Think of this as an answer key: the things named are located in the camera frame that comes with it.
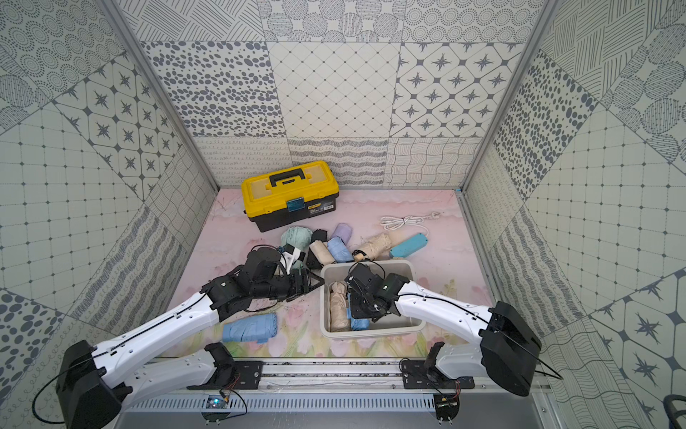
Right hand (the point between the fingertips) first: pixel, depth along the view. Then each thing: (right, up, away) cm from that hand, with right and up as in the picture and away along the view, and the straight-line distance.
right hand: (359, 312), depth 80 cm
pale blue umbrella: (-7, +17, +14) cm, 23 cm away
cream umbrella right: (+6, +18, +16) cm, 24 cm away
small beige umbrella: (-13, +17, +11) cm, 24 cm away
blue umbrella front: (-31, -5, 0) cm, 32 cm away
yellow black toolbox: (-25, +37, +18) cm, 48 cm away
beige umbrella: (-6, -2, +1) cm, 7 cm away
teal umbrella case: (+20, +17, +22) cm, 34 cm away
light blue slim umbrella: (-1, -2, -3) cm, 4 cm away
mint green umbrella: (-23, +21, +18) cm, 36 cm away
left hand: (-11, +12, -8) cm, 18 cm away
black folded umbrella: (-15, +22, +21) cm, 34 cm away
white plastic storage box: (+8, -5, +2) cm, 10 cm away
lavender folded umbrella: (-6, +23, +25) cm, 35 cm away
